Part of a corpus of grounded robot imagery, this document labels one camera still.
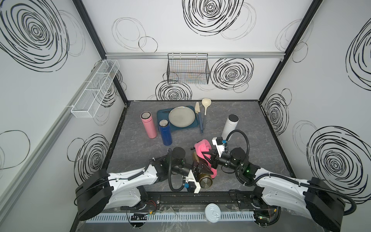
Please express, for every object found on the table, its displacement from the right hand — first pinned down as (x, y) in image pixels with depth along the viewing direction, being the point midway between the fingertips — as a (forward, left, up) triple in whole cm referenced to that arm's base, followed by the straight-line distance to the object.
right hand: (202, 155), depth 73 cm
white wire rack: (+17, +59, +18) cm, 64 cm away
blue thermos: (+16, +21, -4) cm, 27 cm away
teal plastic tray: (+40, +28, -16) cm, 52 cm away
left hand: (-10, -4, +2) cm, 11 cm away
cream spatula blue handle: (+44, +2, -14) cm, 46 cm away
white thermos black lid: (+18, -17, +1) cm, 25 cm away
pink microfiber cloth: (+4, -1, +4) cm, 6 cm away
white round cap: (-23, -5, -10) cm, 26 cm away
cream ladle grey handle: (+51, -5, -13) cm, 53 cm away
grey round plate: (+37, +13, -15) cm, 43 cm away
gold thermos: (-13, -1, +4) cm, 13 cm away
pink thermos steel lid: (+20, +32, +5) cm, 38 cm away
